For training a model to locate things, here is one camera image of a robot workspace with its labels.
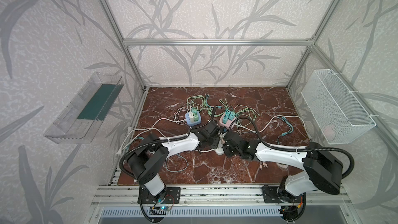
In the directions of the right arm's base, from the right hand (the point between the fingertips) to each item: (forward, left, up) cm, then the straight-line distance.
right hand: (224, 140), depth 87 cm
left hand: (+2, +4, -1) cm, 5 cm away
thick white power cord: (+10, +46, -5) cm, 48 cm away
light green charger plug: (+15, +17, +3) cm, 23 cm away
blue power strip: (+12, +18, -2) cm, 22 cm away
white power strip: (-6, +3, -1) cm, 6 cm away
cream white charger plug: (+15, +20, +4) cm, 25 cm away
